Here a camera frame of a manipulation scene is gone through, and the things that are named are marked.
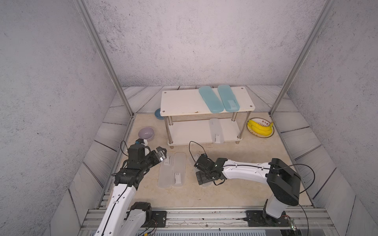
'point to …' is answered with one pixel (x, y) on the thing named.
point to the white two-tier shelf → (189, 120)
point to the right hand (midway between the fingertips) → (205, 177)
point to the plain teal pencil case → (211, 100)
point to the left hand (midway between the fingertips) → (163, 153)
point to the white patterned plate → (263, 122)
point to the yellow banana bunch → (260, 129)
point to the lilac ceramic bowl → (146, 132)
